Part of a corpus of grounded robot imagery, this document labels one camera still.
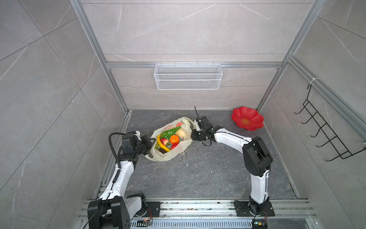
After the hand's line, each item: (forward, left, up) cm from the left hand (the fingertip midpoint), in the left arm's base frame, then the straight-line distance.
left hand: (155, 135), depth 82 cm
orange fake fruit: (+6, -10, -14) cm, 19 cm away
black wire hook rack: (-22, -83, +17) cm, 88 cm away
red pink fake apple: (+4, -3, -14) cm, 15 cm away
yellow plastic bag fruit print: (+11, -19, -6) cm, 23 cm away
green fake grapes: (+10, -5, -13) cm, 17 cm away
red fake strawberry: (+1, -10, -14) cm, 17 cm away
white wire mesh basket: (+42, -20, +12) cm, 48 cm away
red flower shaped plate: (+26, -71, -17) cm, 77 cm away
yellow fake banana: (+2, -2, -15) cm, 16 cm away
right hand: (+7, -21, -10) cm, 25 cm away
